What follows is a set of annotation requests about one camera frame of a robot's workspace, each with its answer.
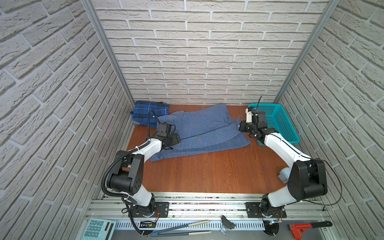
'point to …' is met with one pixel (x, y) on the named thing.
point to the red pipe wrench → (296, 228)
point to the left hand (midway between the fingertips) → (175, 137)
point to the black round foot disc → (271, 229)
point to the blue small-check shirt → (201, 129)
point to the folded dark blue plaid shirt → (140, 113)
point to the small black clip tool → (227, 223)
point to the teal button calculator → (99, 229)
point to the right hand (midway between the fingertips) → (242, 121)
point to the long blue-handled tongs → (157, 234)
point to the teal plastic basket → (277, 119)
